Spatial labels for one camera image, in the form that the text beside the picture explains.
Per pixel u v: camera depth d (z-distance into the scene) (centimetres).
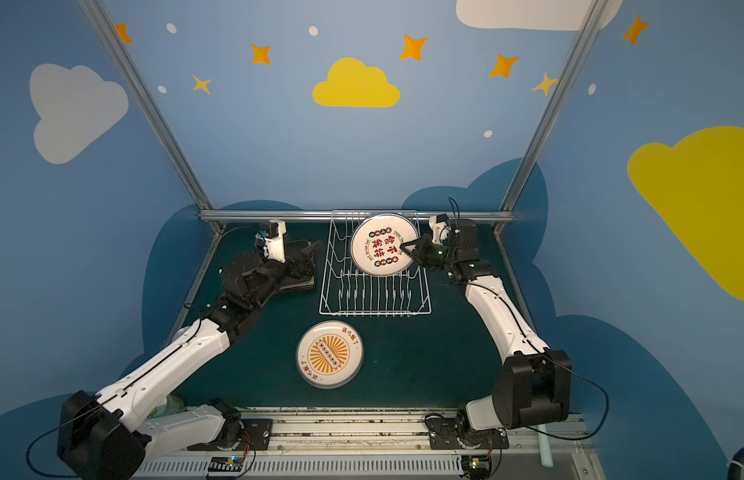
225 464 73
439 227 76
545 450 72
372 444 74
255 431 75
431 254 71
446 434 75
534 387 42
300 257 65
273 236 62
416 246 73
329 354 86
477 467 73
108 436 37
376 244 82
